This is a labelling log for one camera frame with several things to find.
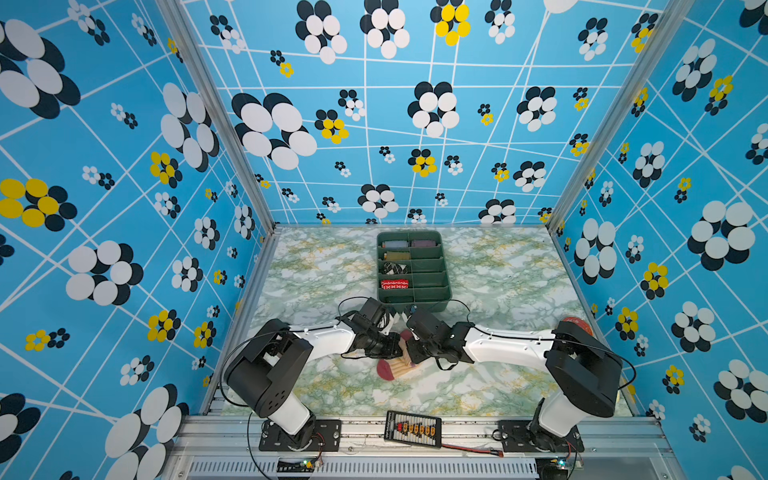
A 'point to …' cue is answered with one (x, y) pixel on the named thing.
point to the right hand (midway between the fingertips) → (410, 348)
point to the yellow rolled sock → (396, 255)
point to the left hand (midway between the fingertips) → (404, 353)
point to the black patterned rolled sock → (391, 268)
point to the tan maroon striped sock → (393, 368)
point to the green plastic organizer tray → (412, 275)
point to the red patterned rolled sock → (387, 284)
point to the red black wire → (498, 453)
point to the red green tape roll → (580, 321)
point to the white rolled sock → (395, 244)
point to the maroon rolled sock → (423, 243)
